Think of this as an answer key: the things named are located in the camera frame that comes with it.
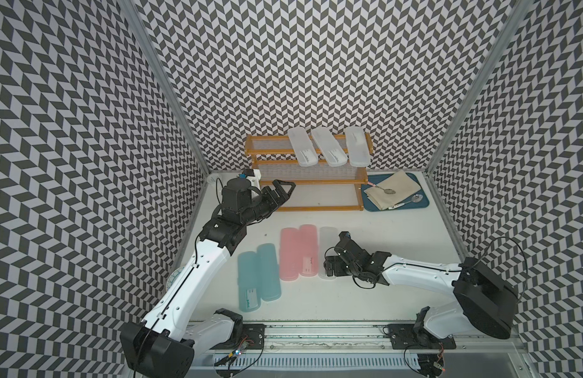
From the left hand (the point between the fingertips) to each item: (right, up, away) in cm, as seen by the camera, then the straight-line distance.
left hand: (289, 193), depth 70 cm
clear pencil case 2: (+15, +14, +14) cm, 25 cm away
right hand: (+16, -28, +15) cm, 35 cm away
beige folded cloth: (+52, +5, +44) cm, 69 cm away
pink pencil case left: (-1, -24, +21) cm, 32 cm away
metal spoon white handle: (+55, -3, +34) cm, 65 cm away
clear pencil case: (+5, +15, +14) cm, 21 cm away
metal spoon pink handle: (+43, +1, +38) cm, 58 cm away
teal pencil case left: (-14, -36, +9) cm, 39 cm away
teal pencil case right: (-7, -34, +11) cm, 36 cm away
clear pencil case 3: (+25, +17, +17) cm, 35 cm away
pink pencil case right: (+6, -23, +21) cm, 31 cm away
